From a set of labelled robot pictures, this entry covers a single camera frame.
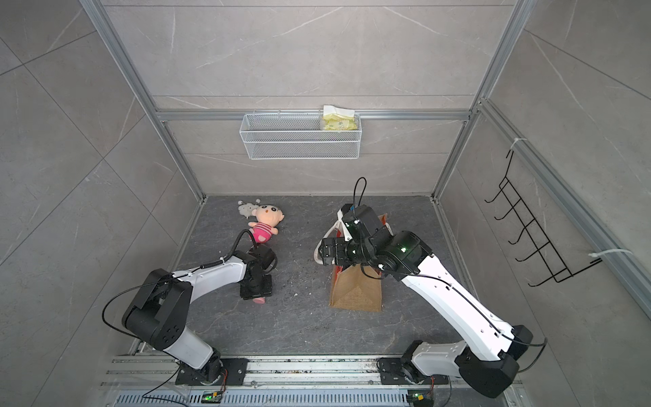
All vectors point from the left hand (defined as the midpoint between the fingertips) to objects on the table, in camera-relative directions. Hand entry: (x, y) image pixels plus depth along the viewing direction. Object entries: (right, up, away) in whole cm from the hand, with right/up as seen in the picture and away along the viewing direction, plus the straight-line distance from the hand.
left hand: (268, 290), depth 90 cm
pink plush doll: (-4, +27, +14) cm, 30 cm away
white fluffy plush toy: (-15, +30, +20) cm, 39 cm away
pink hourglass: (-1, -2, -6) cm, 6 cm away
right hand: (+24, +18, -23) cm, 38 cm away
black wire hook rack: (+78, +15, -29) cm, 85 cm away
